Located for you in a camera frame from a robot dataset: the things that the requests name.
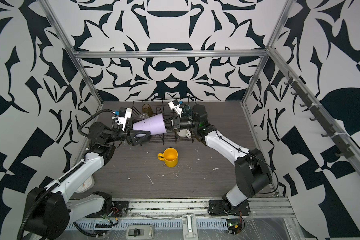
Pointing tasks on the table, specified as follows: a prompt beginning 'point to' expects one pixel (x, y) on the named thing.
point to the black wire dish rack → (159, 106)
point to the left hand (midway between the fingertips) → (151, 125)
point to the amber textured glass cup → (147, 109)
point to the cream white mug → (184, 133)
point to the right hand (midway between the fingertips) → (160, 127)
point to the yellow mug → (170, 156)
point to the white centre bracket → (189, 226)
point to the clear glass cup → (144, 116)
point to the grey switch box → (140, 232)
